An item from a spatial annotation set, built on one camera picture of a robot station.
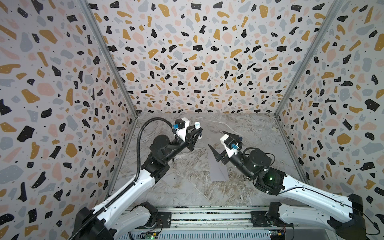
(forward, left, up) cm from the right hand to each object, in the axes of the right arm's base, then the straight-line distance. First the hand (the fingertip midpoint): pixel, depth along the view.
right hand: (217, 136), depth 61 cm
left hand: (+5, +7, 0) cm, 9 cm away
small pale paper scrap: (+36, -48, -39) cm, 72 cm away
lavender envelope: (+2, -4, -39) cm, 39 cm away
